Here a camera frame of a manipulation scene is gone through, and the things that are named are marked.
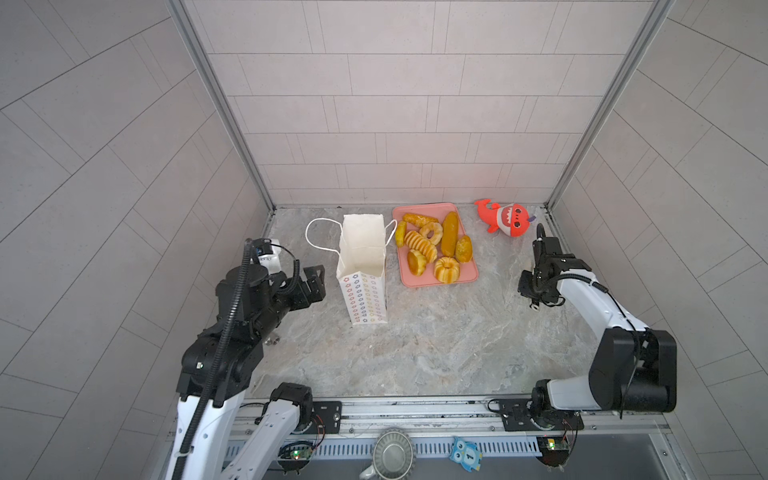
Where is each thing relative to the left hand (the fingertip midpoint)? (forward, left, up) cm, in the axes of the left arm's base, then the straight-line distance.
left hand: (314, 269), depth 62 cm
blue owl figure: (-30, -33, -29) cm, 53 cm away
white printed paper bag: (+19, -5, -31) cm, 37 cm away
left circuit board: (-29, +5, -28) cm, 41 cm away
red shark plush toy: (+36, -57, -25) cm, 71 cm away
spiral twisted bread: (+27, -24, -27) cm, 45 cm away
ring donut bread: (+33, -29, -28) cm, 52 cm away
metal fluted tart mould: (-30, -17, -30) cm, 45 cm away
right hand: (+10, -55, -26) cm, 62 cm away
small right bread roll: (+25, -40, -28) cm, 55 cm away
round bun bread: (+19, -23, -26) cm, 40 cm away
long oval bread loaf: (+31, -35, -28) cm, 55 cm away
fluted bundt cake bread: (+16, -33, -27) cm, 46 cm away
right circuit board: (-29, -54, -32) cm, 69 cm away
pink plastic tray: (+39, -23, -27) cm, 53 cm away
